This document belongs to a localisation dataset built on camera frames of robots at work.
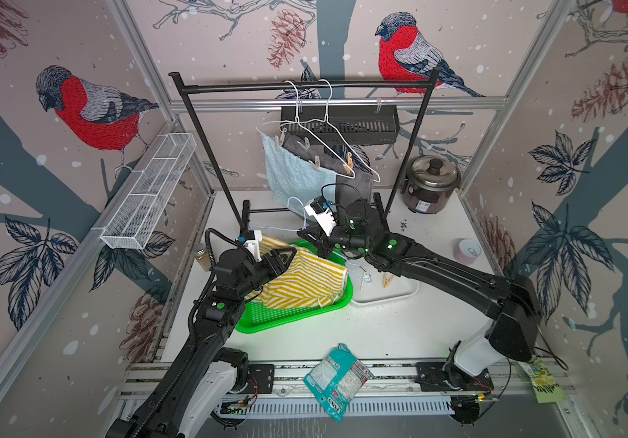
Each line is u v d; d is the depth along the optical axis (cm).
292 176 84
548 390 71
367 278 93
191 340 49
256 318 85
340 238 61
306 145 80
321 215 60
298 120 70
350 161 74
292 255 72
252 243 70
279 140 80
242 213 110
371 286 90
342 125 107
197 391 54
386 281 91
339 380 70
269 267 66
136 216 72
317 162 75
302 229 68
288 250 73
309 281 82
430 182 99
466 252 94
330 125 71
